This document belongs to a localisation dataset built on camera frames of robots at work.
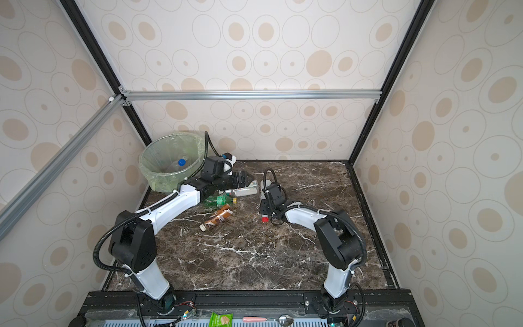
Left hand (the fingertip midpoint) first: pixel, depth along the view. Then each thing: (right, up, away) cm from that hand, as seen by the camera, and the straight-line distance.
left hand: (253, 177), depth 84 cm
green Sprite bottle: (-17, -11, +13) cm, 24 cm away
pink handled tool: (+1, -49, -14) cm, 51 cm away
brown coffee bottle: (-14, -16, +8) cm, 23 cm away
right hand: (+8, -13, +11) cm, 19 cm away
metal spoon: (+12, -51, -12) cm, 54 cm away
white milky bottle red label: (+5, -18, +7) cm, 20 cm away
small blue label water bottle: (-37, +6, +9) cm, 38 cm away
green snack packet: (-10, -48, -16) cm, 52 cm away
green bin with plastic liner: (-42, +11, +5) cm, 44 cm away
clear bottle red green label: (-2, -6, +18) cm, 19 cm away
